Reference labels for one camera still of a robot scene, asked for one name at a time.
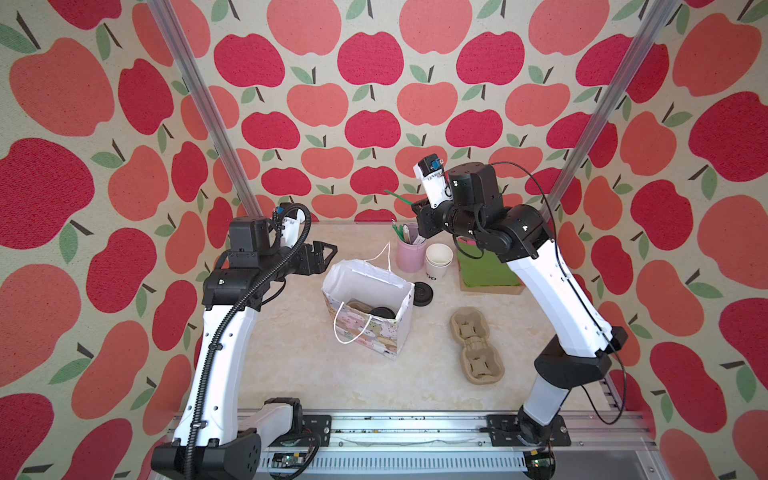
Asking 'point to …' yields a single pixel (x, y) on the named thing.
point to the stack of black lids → (423, 294)
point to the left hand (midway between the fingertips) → (328, 249)
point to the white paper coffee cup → (382, 317)
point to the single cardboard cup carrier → (359, 305)
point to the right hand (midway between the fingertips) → (423, 203)
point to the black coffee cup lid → (383, 312)
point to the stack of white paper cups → (438, 257)
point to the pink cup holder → (411, 255)
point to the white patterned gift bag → (371, 282)
